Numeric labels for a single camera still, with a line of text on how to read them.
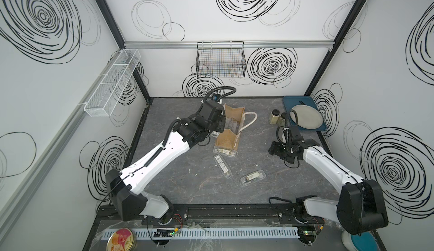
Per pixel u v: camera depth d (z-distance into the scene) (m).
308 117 1.09
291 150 0.62
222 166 0.87
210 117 0.53
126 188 0.39
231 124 1.01
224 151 0.91
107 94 0.75
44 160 0.50
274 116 1.00
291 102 1.19
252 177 0.83
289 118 1.01
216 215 0.75
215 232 0.71
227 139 0.94
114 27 0.84
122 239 0.65
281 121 1.00
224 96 0.60
